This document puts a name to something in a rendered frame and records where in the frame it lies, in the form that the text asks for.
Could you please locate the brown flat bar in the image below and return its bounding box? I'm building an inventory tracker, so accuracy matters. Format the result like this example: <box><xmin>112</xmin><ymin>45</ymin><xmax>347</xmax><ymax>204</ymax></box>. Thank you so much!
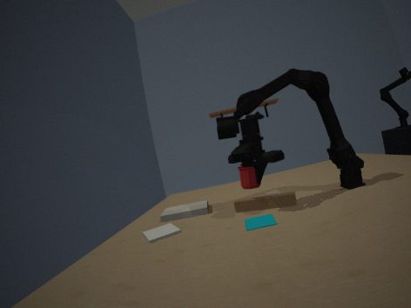
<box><xmin>233</xmin><ymin>192</ymin><xmax>297</xmax><ymax>213</ymax></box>

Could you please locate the dark red cup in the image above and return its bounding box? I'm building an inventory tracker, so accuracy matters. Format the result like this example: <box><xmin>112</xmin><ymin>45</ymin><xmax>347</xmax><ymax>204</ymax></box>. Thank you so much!
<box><xmin>238</xmin><ymin>166</ymin><xmax>261</xmax><ymax>189</ymax></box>

